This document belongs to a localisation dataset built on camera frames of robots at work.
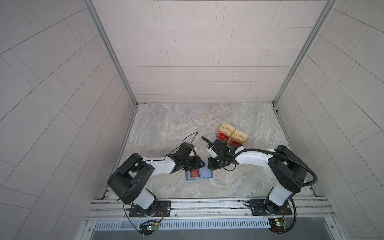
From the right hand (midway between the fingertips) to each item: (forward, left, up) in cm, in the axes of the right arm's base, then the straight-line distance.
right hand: (207, 169), depth 85 cm
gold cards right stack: (+15, -21, +9) cm, 27 cm away
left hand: (+2, 0, +2) cm, 3 cm away
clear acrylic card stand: (+13, -14, +5) cm, 20 cm away
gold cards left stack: (+20, -14, +10) cm, 26 cm away
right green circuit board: (-28, -30, 0) cm, 40 cm away
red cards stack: (+18, -11, +5) cm, 22 cm away
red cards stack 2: (+12, -17, +6) cm, 22 cm away
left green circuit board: (-26, +29, +3) cm, 39 cm away
